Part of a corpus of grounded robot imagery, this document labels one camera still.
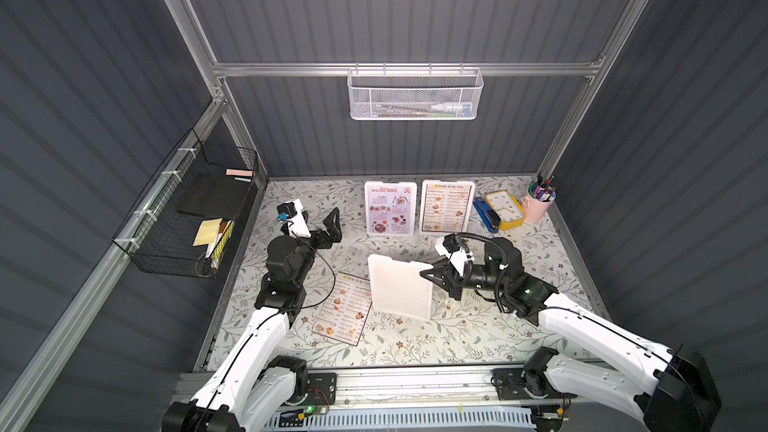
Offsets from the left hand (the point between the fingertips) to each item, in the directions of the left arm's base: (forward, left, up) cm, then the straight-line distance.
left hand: (321, 212), depth 74 cm
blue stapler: (+18, -53, -26) cm, 62 cm away
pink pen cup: (+18, -67, -20) cm, 72 cm away
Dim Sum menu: (+15, -35, -17) cm, 42 cm away
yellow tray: (+21, -61, -26) cm, 69 cm away
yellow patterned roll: (-8, +22, -2) cm, 24 cm away
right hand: (-13, -26, -7) cm, 30 cm away
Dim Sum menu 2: (-14, -4, -29) cm, 32 cm away
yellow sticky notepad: (-5, +28, -2) cm, 28 cm away
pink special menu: (+15, -17, -17) cm, 28 cm away
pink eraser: (+16, +26, -2) cm, 31 cm away
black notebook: (+5, +28, +1) cm, 28 cm away
